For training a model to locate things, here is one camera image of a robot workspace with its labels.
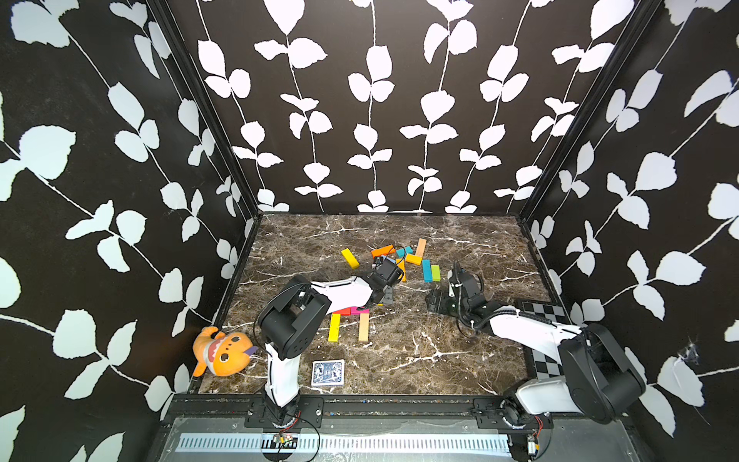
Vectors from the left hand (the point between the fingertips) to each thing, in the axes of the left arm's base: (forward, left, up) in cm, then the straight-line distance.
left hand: (385, 288), depth 96 cm
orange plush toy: (-22, +45, +7) cm, 51 cm away
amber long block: (+10, -7, -1) cm, 12 cm away
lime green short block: (+6, -19, -1) cm, 20 cm away
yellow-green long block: (-13, +17, -1) cm, 22 cm away
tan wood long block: (-13, +8, -1) cm, 15 cm away
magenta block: (-8, +10, -2) cm, 13 cm away
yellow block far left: (+15, +13, -2) cm, 20 cm away
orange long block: (+18, 0, -3) cm, 18 cm away
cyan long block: (+8, -16, -2) cm, 18 cm away
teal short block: (+16, -7, -1) cm, 17 cm away
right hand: (-5, -15, +3) cm, 16 cm away
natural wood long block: (+19, -16, -2) cm, 24 cm away
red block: (-8, +13, -2) cm, 15 cm away
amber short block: (+13, -11, -2) cm, 17 cm away
